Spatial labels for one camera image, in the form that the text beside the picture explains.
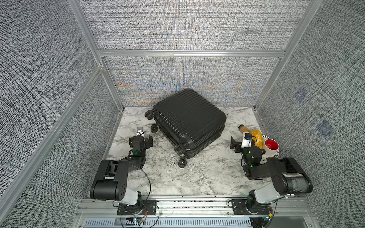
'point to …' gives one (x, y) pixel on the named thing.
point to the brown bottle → (243, 128)
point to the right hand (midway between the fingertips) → (240, 133)
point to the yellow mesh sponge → (257, 136)
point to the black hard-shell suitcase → (189, 121)
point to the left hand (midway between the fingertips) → (144, 134)
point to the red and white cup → (271, 147)
